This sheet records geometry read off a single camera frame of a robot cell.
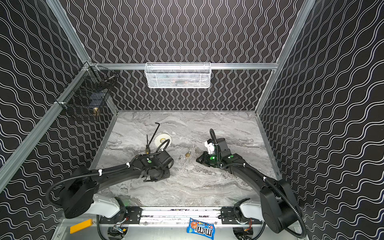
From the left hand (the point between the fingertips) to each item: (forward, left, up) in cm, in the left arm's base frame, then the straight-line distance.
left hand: (172, 177), depth 82 cm
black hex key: (+29, +19, -3) cm, 34 cm away
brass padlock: (+18, -7, -5) cm, 20 cm away
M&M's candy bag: (-22, -16, -5) cm, 28 cm away
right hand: (+8, -14, +5) cm, 16 cm away
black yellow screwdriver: (+19, +20, -5) cm, 28 cm away
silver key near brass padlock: (+15, -2, -5) cm, 16 cm away
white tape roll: (+28, +12, -3) cm, 31 cm away
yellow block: (-24, +41, -4) cm, 48 cm away
